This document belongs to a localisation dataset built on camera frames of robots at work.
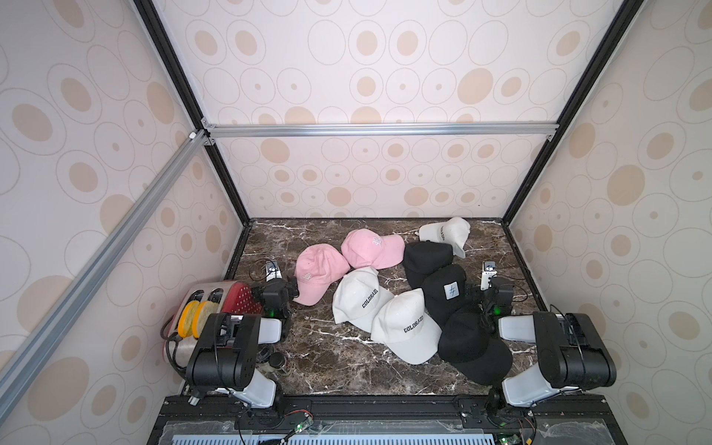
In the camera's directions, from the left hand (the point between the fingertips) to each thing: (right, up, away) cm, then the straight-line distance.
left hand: (278, 273), depth 92 cm
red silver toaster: (-8, -6, -15) cm, 18 cm away
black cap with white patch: (+55, -6, -2) cm, 55 cm away
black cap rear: (+51, +5, +11) cm, 52 cm away
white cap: (+62, +14, +11) cm, 65 cm away
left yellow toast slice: (-17, -9, -23) cm, 30 cm away
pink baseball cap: (+12, +2, +7) cm, 14 cm away
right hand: (+70, -2, +2) cm, 70 cm away
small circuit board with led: (+14, -36, -21) cm, 44 cm away
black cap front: (+58, -19, -13) cm, 63 cm away
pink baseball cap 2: (+29, +8, +8) cm, 31 cm away
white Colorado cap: (+27, -7, -5) cm, 28 cm away
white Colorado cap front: (+40, -15, -8) cm, 44 cm away
